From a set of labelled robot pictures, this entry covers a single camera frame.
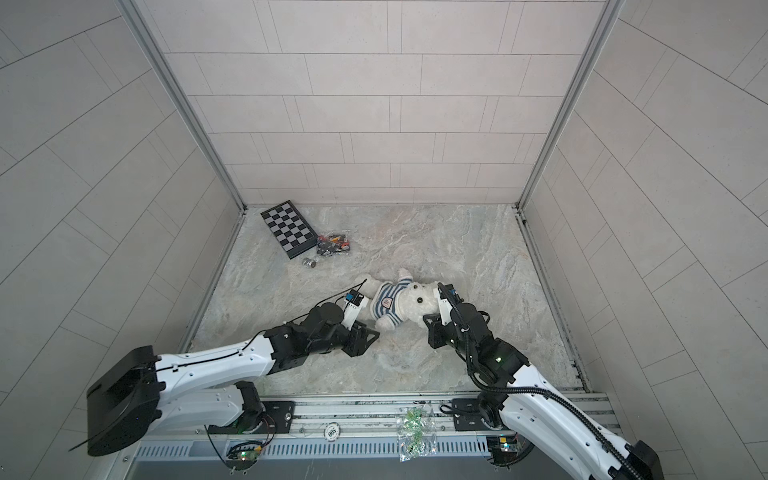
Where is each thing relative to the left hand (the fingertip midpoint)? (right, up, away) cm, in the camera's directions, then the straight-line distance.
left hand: (381, 334), depth 77 cm
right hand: (+11, +3, +1) cm, 11 cm away
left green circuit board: (-29, -22, -12) cm, 39 cm away
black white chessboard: (-34, +28, +28) cm, 52 cm away
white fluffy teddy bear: (+8, +9, 0) cm, 12 cm away
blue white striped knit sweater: (0, +7, +5) cm, 9 cm away
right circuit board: (+28, -23, -9) cm, 38 cm away
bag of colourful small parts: (-19, +22, +25) cm, 38 cm away
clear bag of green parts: (+9, -21, -7) cm, 23 cm away
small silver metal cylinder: (-26, +16, +22) cm, 38 cm away
